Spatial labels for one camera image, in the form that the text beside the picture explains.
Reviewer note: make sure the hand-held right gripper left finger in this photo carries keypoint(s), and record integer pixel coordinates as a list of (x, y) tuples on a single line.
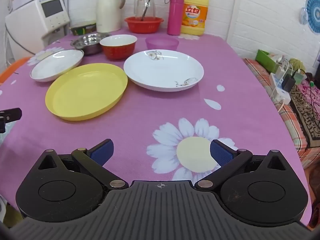
[(102, 153)]

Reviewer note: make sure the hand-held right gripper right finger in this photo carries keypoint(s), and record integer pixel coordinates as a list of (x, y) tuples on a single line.
[(221, 153)]

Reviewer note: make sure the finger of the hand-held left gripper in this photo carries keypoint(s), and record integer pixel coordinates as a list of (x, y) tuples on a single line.
[(12, 114)]

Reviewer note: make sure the yellow plastic plate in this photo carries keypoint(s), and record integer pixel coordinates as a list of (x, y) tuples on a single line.
[(85, 90)]

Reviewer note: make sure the small white grey-rimmed plate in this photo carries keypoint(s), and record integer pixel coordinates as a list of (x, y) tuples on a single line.
[(55, 63)]

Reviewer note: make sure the large white floral plate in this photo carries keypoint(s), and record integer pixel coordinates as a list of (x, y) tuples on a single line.
[(160, 72)]

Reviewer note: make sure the red bowl with white inside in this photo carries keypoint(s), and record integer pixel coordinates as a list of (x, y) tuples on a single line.
[(117, 51)]

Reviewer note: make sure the stainless steel bowl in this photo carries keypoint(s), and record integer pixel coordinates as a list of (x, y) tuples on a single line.
[(87, 41)]

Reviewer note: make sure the purple plastic bowl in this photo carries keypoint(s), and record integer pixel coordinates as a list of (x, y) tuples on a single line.
[(162, 43)]

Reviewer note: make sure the orange plastic chair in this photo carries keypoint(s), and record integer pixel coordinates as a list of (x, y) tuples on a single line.
[(7, 70)]

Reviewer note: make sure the pink floral tablecloth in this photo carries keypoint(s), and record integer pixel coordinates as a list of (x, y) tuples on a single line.
[(150, 110)]

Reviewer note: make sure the plaid blanket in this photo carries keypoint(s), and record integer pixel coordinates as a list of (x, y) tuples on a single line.
[(290, 120)]

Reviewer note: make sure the white power strip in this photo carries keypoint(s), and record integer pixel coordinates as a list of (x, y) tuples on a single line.
[(280, 95)]

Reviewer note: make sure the white water dispenser with screen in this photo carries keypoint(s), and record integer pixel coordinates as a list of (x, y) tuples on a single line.
[(25, 22)]

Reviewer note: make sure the black patterned cloth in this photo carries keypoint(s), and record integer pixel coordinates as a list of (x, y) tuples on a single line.
[(307, 115)]

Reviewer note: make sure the black charger plug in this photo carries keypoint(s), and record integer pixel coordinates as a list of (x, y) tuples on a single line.
[(288, 82)]

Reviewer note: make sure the green plastic box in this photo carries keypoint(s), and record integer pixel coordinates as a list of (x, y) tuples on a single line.
[(262, 56)]

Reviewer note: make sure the green instant noodle bowl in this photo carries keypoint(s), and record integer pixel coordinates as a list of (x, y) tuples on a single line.
[(80, 30)]

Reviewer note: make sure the pink floral cloth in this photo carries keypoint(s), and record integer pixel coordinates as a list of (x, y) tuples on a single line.
[(310, 86)]

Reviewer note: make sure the red plastic basket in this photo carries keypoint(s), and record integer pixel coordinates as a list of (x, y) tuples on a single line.
[(143, 27)]

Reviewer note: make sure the cream thermos jug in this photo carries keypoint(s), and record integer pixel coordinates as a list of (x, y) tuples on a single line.
[(107, 12)]

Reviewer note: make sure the yellow detergent bottle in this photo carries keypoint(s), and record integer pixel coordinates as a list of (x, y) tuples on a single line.
[(195, 15)]

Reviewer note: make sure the pink insulated bottle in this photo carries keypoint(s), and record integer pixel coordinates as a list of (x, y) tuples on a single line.
[(175, 17)]

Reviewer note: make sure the clear glass pitcher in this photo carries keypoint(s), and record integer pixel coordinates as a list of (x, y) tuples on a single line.
[(150, 7)]

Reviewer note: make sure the dark stirring stick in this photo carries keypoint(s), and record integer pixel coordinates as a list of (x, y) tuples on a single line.
[(147, 5)]

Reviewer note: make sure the blue round wall decoration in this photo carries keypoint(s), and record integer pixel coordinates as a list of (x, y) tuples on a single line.
[(313, 12)]

